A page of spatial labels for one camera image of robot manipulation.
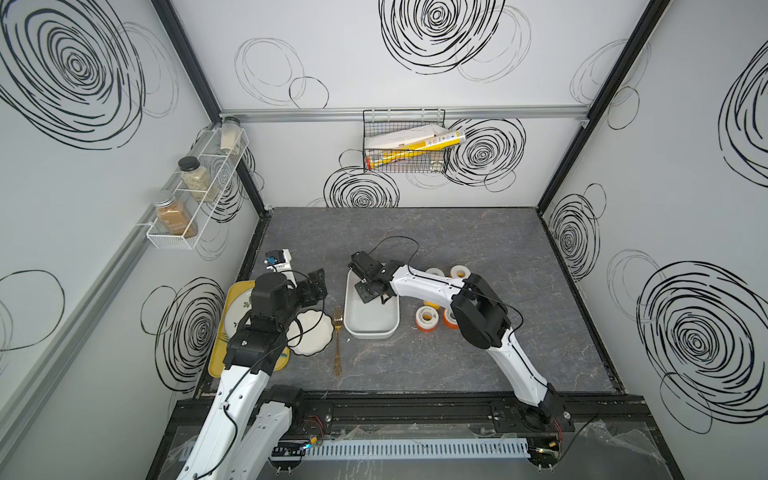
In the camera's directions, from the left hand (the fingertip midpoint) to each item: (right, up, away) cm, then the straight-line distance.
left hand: (308, 273), depth 73 cm
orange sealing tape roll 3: (+36, -2, +23) cm, 43 cm away
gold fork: (+5, -17, +16) cm, 24 cm away
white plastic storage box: (+15, -16, +17) cm, 28 cm away
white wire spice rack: (-35, +32, +23) cm, 53 cm away
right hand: (+13, -7, +23) cm, 27 cm away
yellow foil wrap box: (+20, +32, +13) cm, 40 cm away
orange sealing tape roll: (+31, -15, +13) cm, 37 cm away
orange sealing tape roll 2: (+44, -2, +24) cm, 50 cm away
